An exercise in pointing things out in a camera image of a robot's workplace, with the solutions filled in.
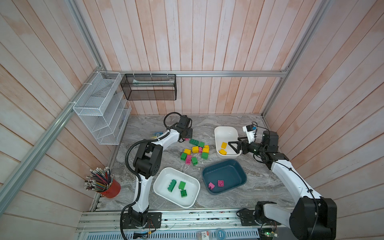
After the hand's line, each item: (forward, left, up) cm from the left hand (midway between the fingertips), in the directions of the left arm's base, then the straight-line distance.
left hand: (187, 133), depth 101 cm
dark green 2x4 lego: (-3, -5, -5) cm, 8 cm away
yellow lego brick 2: (-10, -5, -5) cm, 12 cm away
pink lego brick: (-33, -19, -4) cm, 38 cm away
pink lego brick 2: (-34, -14, -3) cm, 37 cm away
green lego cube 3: (-15, +2, -4) cm, 16 cm away
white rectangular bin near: (-36, +3, -5) cm, 36 cm away
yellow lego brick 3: (-9, -13, -5) cm, 17 cm away
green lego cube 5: (-14, -12, -6) cm, 19 cm away
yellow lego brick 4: (-11, 0, -5) cm, 12 cm away
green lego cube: (-33, +3, -5) cm, 34 cm away
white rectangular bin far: (+2, -27, -6) cm, 28 cm away
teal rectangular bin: (-27, -22, -6) cm, 36 cm away
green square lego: (-38, +2, -4) cm, 38 cm away
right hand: (-14, -27, +13) cm, 33 cm away
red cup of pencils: (-35, +44, +4) cm, 56 cm away
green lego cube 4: (-18, -5, -5) cm, 19 cm away
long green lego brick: (-34, +8, -4) cm, 35 cm away
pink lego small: (-10, -9, -4) cm, 14 cm away
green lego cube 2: (-6, -10, -4) cm, 12 cm away
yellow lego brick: (-13, -24, -3) cm, 27 cm away
